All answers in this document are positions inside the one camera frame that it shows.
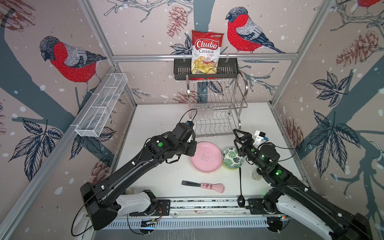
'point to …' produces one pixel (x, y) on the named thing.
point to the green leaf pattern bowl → (231, 159)
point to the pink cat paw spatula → (219, 187)
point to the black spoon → (241, 200)
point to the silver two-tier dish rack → (214, 104)
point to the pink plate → (208, 158)
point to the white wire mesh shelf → (91, 123)
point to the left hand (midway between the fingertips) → (195, 147)
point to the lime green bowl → (231, 168)
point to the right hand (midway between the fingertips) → (230, 137)
